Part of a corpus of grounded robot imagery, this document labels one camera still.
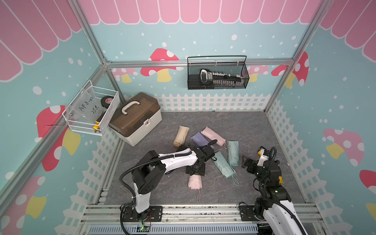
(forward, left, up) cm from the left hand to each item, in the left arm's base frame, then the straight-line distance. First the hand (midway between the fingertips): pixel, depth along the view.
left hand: (196, 174), depth 85 cm
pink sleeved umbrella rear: (+28, -11, +1) cm, 30 cm away
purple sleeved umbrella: (+24, -3, 0) cm, 25 cm away
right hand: (+7, -30, +9) cm, 32 cm away
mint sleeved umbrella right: (+15, -24, 0) cm, 28 cm away
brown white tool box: (+28, +37, +18) cm, 49 cm away
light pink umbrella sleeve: (-5, +1, +2) cm, 5 cm away
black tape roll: (+29, +50, +31) cm, 65 cm away
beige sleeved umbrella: (+27, +10, 0) cm, 29 cm away
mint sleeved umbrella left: (+5, -17, +1) cm, 17 cm away
